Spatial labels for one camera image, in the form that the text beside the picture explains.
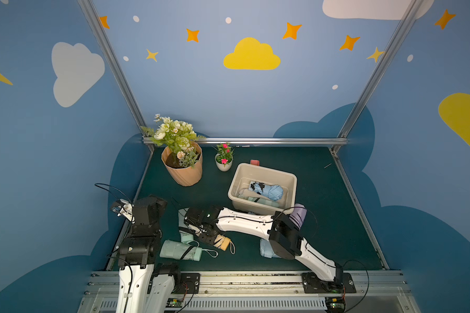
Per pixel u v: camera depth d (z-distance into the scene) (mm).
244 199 838
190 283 751
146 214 491
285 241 550
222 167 1019
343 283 642
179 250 794
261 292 734
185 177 952
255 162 1120
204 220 626
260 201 949
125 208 562
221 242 820
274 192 955
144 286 425
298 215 888
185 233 841
